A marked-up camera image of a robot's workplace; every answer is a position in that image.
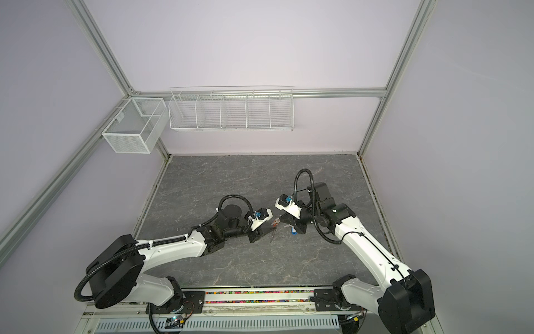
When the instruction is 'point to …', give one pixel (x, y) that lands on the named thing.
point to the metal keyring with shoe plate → (276, 220)
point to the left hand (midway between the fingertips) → (272, 224)
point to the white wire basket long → (264, 108)
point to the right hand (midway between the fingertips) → (284, 218)
